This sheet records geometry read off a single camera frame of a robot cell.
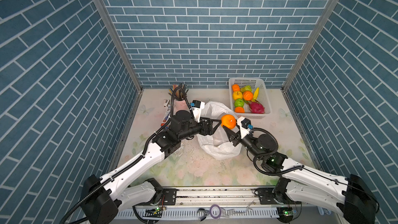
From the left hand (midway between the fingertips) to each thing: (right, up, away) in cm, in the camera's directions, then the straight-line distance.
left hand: (216, 122), depth 69 cm
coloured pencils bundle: (-22, +16, +29) cm, 40 cm away
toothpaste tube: (-32, +7, +39) cm, 51 cm away
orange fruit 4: (+5, +1, 0) cm, 5 cm away
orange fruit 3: (+25, +14, +40) cm, 49 cm away
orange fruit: (+18, +4, +35) cm, 39 cm away
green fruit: (+18, +9, +35) cm, 41 cm away
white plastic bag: (+2, -15, +17) cm, 23 cm away
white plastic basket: (+37, +12, +42) cm, 57 cm away
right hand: (+5, 0, +2) cm, 5 cm away
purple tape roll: (+1, -42, 0) cm, 42 cm away
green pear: (+25, +19, +45) cm, 55 cm away
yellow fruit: (+17, +14, +39) cm, 45 cm away
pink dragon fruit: (+28, +5, +31) cm, 43 cm away
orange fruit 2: (+17, +20, +45) cm, 52 cm away
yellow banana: (+32, +15, +44) cm, 56 cm away
